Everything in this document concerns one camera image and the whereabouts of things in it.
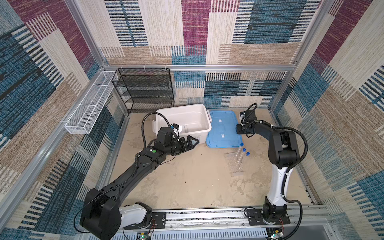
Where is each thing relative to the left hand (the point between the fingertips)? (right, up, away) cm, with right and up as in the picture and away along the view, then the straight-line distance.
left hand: (194, 142), depth 77 cm
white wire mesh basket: (-66, +12, +15) cm, 69 cm away
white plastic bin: (0, +12, +35) cm, 37 cm away
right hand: (+31, +5, +28) cm, 43 cm away
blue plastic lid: (+21, +3, +30) cm, 37 cm away
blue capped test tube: (+26, -5, +4) cm, 27 cm away
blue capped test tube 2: (+28, -7, +3) cm, 29 cm away
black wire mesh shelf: (-36, +34, +32) cm, 59 cm away
